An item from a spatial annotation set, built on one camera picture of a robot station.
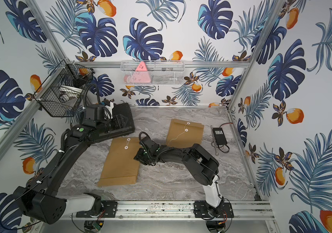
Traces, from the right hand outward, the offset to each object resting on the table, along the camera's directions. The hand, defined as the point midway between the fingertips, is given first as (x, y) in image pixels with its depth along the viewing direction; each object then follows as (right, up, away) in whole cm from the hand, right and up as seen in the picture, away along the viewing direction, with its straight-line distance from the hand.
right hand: (134, 158), depth 87 cm
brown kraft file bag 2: (+31, +13, +17) cm, 38 cm away
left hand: (-3, +25, -13) cm, 28 cm away
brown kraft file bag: (-9, -6, +3) cm, 11 cm away
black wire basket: (-42, +36, -12) cm, 57 cm away
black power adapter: (+57, +12, +15) cm, 60 cm away
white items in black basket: (-35, +38, -8) cm, 53 cm away
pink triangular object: (0, +50, +3) cm, 50 cm away
